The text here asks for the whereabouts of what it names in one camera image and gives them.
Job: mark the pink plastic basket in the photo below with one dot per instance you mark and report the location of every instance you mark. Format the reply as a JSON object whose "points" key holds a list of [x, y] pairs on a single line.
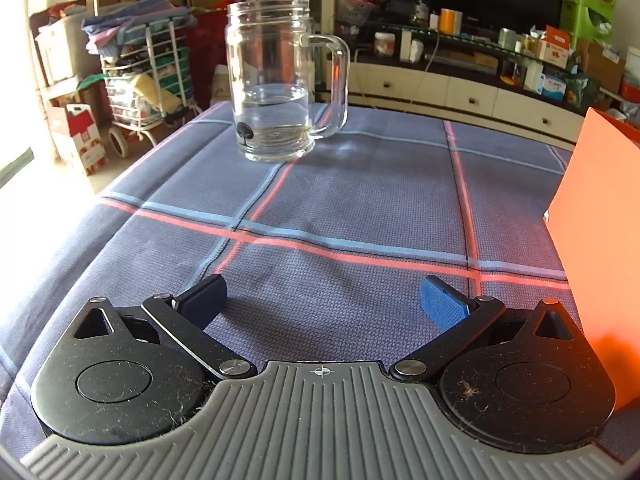
{"points": [[355, 9]]}

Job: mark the cream television cabinet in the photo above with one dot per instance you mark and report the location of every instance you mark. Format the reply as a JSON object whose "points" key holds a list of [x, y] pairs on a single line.
{"points": [[475, 92]]}

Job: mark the green plastic stacking baskets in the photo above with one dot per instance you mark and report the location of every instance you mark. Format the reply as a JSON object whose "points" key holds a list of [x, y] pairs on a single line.
{"points": [[585, 10]]}

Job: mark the orange canister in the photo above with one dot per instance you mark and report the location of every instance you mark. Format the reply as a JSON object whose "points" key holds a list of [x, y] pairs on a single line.
{"points": [[450, 21]]}

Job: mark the red and white carton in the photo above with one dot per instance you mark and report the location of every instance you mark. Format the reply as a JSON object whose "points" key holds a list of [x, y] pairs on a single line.
{"points": [[80, 140]]}

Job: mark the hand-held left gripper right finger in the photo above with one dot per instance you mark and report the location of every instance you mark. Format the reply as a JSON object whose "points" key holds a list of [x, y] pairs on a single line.
{"points": [[445, 305]]}

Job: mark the green snack bag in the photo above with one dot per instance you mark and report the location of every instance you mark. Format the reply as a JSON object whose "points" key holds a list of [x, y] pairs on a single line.
{"points": [[582, 90]]}

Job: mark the clear plastic jar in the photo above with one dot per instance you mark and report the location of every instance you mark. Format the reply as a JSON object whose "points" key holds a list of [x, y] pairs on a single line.
{"points": [[384, 45]]}

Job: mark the dark glass bottle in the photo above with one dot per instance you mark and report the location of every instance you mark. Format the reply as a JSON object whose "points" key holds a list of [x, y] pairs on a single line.
{"points": [[421, 10]]}

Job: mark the orange cardboard box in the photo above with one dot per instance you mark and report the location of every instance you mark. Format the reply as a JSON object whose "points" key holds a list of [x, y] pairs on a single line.
{"points": [[600, 210]]}

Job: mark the clear glass mug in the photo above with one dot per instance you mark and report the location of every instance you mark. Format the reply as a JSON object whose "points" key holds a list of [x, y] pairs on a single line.
{"points": [[270, 60]]}

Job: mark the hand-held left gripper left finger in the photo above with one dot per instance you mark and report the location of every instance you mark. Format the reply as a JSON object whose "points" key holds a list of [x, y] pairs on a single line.
{"points": [[202, 302]]}

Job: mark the white storage bin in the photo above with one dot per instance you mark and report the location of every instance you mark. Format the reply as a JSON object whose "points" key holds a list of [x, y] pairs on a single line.
{"points": [[65, 50]]}

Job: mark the orange and white carton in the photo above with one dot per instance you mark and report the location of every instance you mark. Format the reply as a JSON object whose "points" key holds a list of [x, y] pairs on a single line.
{"points": [[554, 50]]}

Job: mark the blue plaid tablecloth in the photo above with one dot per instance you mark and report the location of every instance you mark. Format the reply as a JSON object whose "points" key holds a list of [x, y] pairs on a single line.
{"points": [[350, 200]]}

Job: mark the brown cardboard box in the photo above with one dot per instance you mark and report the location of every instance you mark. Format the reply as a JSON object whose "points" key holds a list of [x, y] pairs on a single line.
{"points": [[602, 67]]}

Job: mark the blue and white tissue box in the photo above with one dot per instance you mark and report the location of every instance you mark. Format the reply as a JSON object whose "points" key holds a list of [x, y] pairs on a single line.
{"points": [[555, 87]]}

